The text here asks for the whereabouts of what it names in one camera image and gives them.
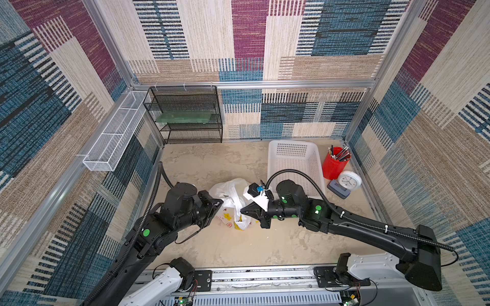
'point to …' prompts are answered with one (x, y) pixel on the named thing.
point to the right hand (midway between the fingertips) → (246, 211)
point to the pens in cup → (344, 155)
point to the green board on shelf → (184, 116)
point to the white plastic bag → (233, 192)
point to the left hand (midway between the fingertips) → (227, 199)
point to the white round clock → (349, 180)
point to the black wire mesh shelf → (187, 98)
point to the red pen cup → (333, 168)
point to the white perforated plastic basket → (299, 155)
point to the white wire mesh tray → (106, 152)
